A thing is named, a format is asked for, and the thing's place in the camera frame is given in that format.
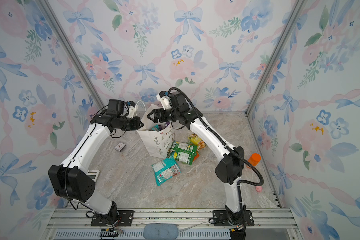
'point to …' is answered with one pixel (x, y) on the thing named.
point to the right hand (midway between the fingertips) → (153, 114)
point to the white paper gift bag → (159, 138)
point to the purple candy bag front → (167, 123)
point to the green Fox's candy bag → (185, 152)
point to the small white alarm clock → (120, 146)
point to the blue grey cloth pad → (160, 231)
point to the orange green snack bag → (196, 157)
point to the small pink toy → (258, 188)
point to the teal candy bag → (165, 169)
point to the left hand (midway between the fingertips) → (143, 122)
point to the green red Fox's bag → (155, 128)
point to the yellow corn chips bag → (196, 140)
